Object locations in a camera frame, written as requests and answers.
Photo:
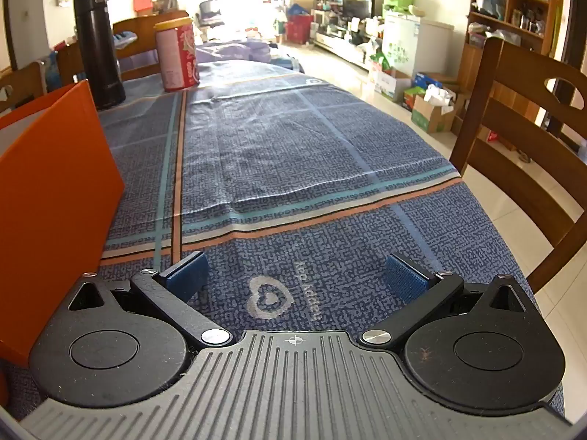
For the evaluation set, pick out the black thermos bottle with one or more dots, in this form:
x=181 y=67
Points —
x=98 y=55

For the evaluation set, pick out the blue patterned tablecloth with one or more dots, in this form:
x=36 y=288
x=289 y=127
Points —
x=298 y=146

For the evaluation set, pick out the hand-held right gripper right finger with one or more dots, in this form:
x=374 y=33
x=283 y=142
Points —
x=403 y=283

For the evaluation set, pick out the wooden chair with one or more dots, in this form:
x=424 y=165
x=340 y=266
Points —
x=513 y=68
x=142 y=22
x=27 y=83

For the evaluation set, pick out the blue and white cloth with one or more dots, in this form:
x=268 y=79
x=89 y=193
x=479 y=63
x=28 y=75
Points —
x=124 y=39

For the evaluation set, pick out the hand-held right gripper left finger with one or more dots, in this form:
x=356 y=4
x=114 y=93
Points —
x=188 y=276

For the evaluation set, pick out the red and pink tin can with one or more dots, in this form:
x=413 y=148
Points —
x=176 y=59

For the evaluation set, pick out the wooden bookshelf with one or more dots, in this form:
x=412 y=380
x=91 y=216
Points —
x=552 y=9

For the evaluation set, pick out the black television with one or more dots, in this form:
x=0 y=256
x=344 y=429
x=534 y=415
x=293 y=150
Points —
x=357 y=9

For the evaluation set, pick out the red plastic basket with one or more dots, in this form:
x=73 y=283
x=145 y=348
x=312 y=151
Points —
x=299 y=30

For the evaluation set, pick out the blue cardboard box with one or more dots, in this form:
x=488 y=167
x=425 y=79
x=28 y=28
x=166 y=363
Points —
x=429 y=80

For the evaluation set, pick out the purple bedding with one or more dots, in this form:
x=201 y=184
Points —
x=238 y=51

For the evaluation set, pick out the orange cardboard box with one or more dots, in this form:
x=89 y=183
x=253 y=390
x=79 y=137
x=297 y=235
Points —
x=55 y=192

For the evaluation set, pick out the white television cabinet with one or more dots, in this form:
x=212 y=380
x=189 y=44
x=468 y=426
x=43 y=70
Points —
x=339 y=46

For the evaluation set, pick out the white chest freezer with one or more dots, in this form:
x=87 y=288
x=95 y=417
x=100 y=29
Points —
x=412 y=41

